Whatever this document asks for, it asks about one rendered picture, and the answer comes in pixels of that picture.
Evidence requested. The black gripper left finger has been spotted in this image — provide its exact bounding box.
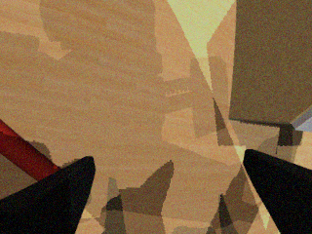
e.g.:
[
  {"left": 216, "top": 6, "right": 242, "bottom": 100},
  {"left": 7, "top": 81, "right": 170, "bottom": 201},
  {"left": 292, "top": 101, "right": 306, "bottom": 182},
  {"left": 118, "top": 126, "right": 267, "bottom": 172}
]
[{"left": 0, "top": 156, "right": 97, "bottom": 234}]

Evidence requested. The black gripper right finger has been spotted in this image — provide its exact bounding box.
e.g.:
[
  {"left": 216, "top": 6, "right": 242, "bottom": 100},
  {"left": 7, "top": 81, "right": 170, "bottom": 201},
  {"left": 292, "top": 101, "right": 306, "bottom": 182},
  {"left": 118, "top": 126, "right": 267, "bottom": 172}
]
[{"left": 243, "top": 149, "right": 312, "bottom": 234}]

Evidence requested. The dark red peg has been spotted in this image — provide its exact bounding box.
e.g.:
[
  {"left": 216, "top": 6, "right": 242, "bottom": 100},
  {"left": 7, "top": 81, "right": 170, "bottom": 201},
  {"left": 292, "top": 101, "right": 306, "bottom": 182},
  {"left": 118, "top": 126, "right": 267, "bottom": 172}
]
[{"left": 0, "top": 120, "right": 59, "bottom": 180}]

